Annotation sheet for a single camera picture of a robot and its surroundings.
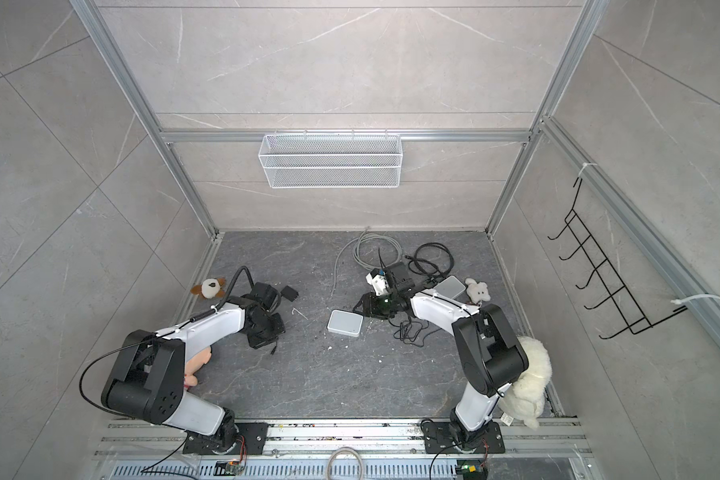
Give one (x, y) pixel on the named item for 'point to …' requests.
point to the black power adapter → (289, 293)
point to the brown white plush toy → (210, 288)
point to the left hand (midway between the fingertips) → (280, 328)
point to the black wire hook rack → (604, 274)
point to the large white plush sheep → (524, 399)
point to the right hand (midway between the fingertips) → (358, 308)
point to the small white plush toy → (477, 291)
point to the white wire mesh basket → (330, 160)
